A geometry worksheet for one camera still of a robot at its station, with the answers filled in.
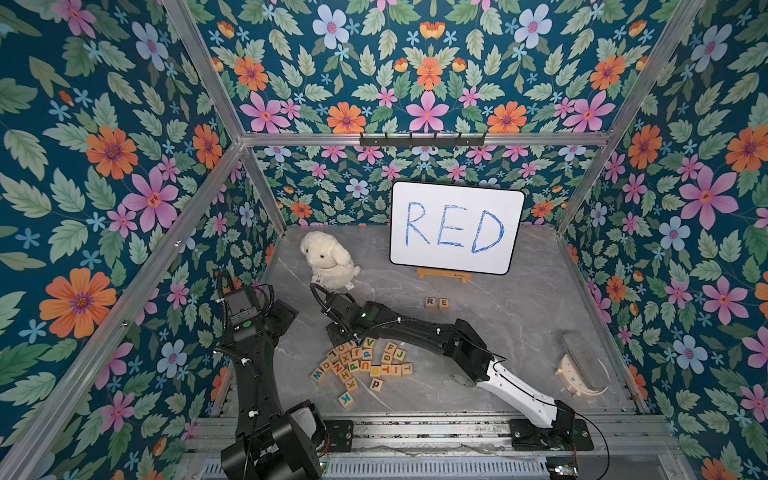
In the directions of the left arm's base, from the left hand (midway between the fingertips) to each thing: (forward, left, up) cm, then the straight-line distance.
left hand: (290, 313), depth 81 cm
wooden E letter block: (+6, -45, -12) cm, 47 cm away
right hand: (+2, -11, -12) cm, 17 cm away
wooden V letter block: (-5, -20, -12) cm, 24 cm away
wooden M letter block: (-13, -6, -12) cm, 19 cm away
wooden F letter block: (-7, -27, -12) cm, 30 cm away
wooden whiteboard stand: (+14, -52, -9) cm, 55 cm away
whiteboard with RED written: (+25, -50, +4) cm, 56 cm away
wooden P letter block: (-17, -22, -12) cm, 31 cm away
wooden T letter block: (-14, -31, -12) cm, 36 cm away
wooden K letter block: (-20, -14, -12) cm, 28 cm away
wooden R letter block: (+6, -40, -12) cm, 43 cm away
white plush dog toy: (+15, -10, 0) cm, 18 cm away
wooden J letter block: (-10, -29, -12) cm, 33 cm away
